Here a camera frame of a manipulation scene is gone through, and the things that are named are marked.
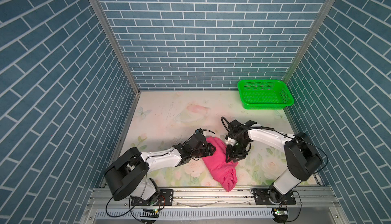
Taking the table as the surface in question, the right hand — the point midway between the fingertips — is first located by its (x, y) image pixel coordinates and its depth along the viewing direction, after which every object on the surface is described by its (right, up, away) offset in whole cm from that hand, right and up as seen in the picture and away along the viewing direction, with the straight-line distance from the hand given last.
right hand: (230, 161), depth 82 cm
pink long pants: (-4, -4, -7) cm, 9 cm away
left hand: (-7, +5, +1) cm, 8 cm away
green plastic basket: (+34, +39, +38) cm, 63 cm away
